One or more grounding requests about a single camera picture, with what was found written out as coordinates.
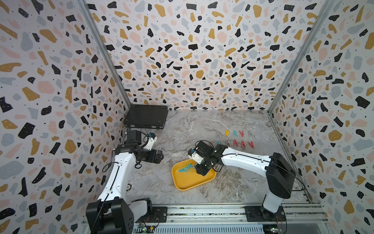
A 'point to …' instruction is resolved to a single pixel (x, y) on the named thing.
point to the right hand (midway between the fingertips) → (198, 170)
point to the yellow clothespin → (227, 132)
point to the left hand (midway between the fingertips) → (155, 154)
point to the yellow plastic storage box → (185, 181)
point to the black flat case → (145, 116)
